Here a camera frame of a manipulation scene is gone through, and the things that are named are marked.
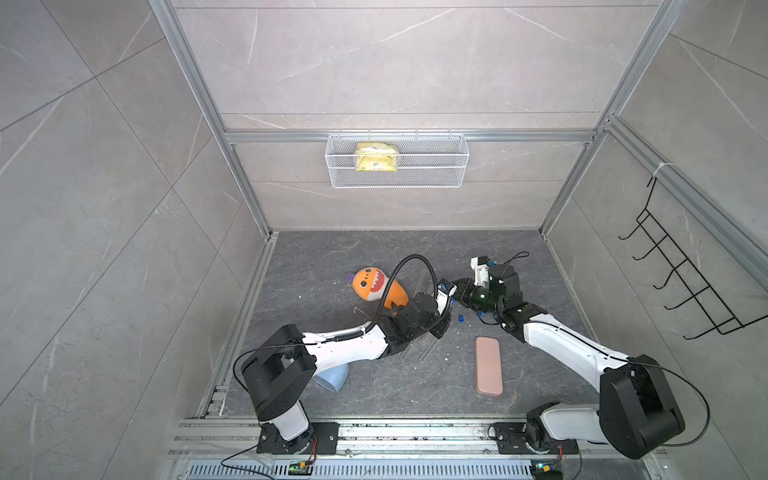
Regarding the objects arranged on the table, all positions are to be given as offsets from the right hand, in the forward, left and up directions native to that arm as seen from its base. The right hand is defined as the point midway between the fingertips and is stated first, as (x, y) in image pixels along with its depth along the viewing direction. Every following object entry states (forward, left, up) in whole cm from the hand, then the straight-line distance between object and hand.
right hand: (445, 286), depth 84 cm
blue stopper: (-2, -7, -17) cm, 18 cm away
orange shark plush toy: (+7, +22, -8) cm, 24 cm away
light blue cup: (-22, +31, -9) cm, 39 cm away
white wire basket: (+42, +3, +14) cm, 44 cm away
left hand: (-6, -2, 0) cm, 6 cm away
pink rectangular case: (-18, -12, -15) cm, 26 cm away
